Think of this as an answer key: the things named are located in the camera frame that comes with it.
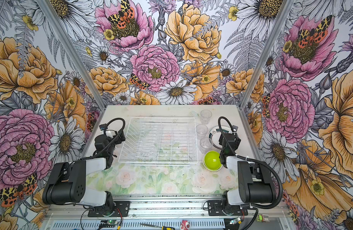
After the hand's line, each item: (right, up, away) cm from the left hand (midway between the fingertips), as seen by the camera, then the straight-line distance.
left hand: (116, 134), depth 92 cm
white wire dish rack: (+26, -6, +7) cm, 28 cm away
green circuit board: (+6, -42, -21) cm, 47 cm away
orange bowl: (+58, -20, -9) cm, 62 cm away
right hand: (+72, -3, 0) cm, 72 cm away
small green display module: (+80, -38, -23) cm, 91 cm away
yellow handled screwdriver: (+33, -42, -24) cm, 58 cm away
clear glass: (+60, +12, +19) cm, 64 cm away
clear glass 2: (+56, +1, +11) cm, 57 cm away
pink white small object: (+43, -39, -26) cm, 64 cm away
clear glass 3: (+58, -8, +4) cm, 58 cm away
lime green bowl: (+60, -15, -5) cm, 62 cm away
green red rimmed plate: (+65, -2, +9) cm, 65 cm away
